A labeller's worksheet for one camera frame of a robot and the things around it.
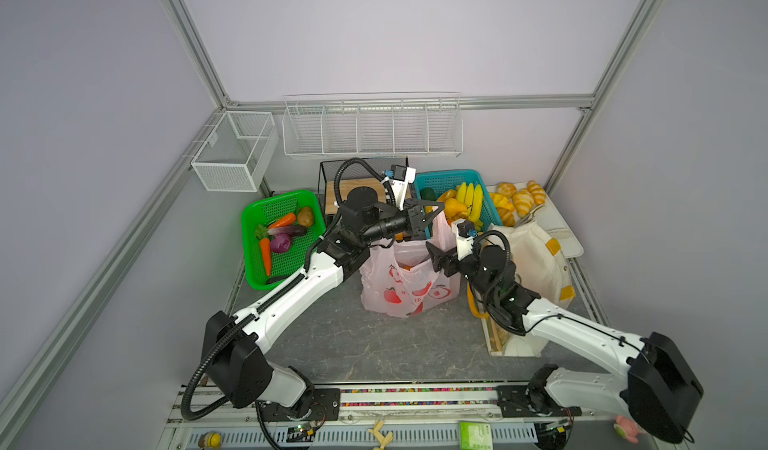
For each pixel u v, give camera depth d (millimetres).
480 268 599
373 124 974
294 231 1058
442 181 1157
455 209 1021
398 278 748
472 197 1082
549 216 1126
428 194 1133
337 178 496
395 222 595
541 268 833
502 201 1145
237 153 971
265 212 1085
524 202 1126
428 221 637
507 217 1078
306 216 1046
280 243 992
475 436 680
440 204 645
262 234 1044
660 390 403
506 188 1189
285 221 1085
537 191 1189
